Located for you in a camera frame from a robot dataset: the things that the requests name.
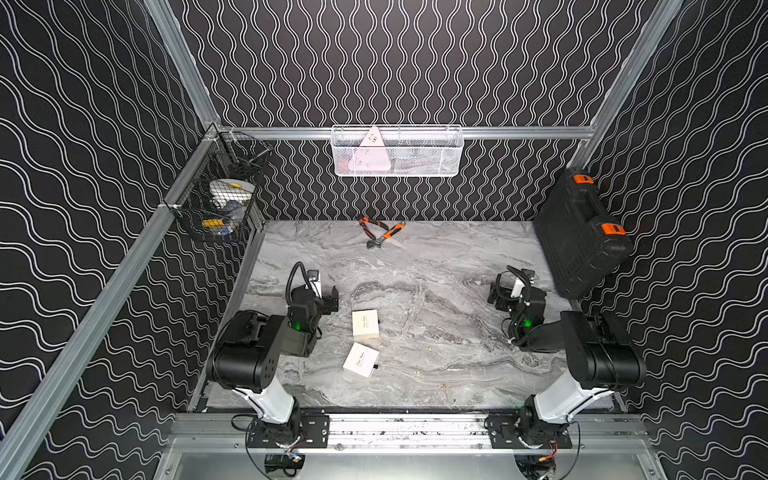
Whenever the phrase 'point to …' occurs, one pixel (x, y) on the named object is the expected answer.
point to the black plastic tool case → (582, 247)
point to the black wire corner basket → (219, 195)
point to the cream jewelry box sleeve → (365, 324)
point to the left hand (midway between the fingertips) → (318, 283)
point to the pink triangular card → (371, 155)
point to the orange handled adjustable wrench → (376, 243)
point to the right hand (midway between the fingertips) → (510, 285)
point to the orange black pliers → (370, 220)
